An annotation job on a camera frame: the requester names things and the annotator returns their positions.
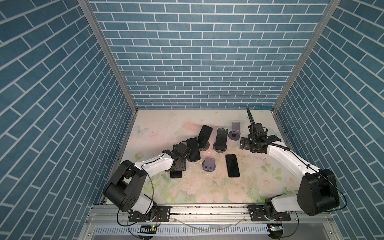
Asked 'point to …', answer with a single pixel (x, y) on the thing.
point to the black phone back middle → (204, 135)
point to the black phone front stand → (175, 174)
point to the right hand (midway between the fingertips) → (247, 143)
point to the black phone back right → (221, 139)
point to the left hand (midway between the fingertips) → (179, 166)
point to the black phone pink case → (232, 165)
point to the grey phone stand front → (208, 164)
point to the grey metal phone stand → (234, 135)
